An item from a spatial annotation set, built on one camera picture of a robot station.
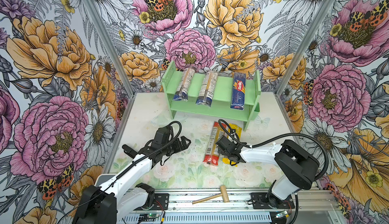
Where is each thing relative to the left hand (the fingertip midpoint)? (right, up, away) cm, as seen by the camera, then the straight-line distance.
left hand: (184, 148), depth 83 cm
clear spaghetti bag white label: (+12, +32, -2) cm, 35 cm away
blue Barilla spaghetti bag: (+28, +30, -5) cm, 41 cm away
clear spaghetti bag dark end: (0, +35, 0) cm, 35 cm away
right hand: (+26, -4, +9) cm, 28 cm away
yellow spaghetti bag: (+27, +11, -1) cm, 29 cm away
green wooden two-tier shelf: (+19, +23, -5) cm, 30 cm away
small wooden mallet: (+20, -20, -8) cm, 30 cm away
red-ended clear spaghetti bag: (+15, -5, +3) cm, 16 cm away
